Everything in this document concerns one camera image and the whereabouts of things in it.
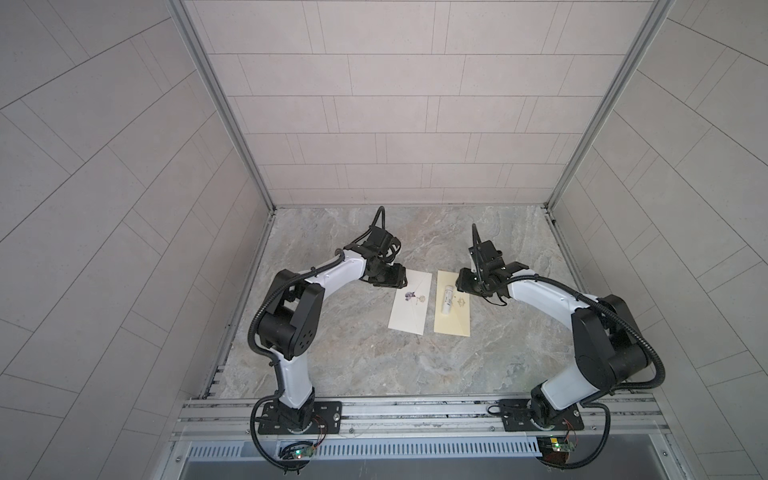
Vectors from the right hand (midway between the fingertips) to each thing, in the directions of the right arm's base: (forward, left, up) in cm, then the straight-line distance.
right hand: (457, 284), depth 91 cm
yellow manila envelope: (-7, +2, -4) cm, 8 cm away
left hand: (+2, +15, +2) cm, 15 cm away
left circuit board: (-39, +42, 0) cm, 57 cm away
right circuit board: (-42, -16, -6) cm, 45 cm away
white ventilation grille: (-41, -4, -5) cm, 41 cm away
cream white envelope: (-3, +14, -3) cm, 15 cm away
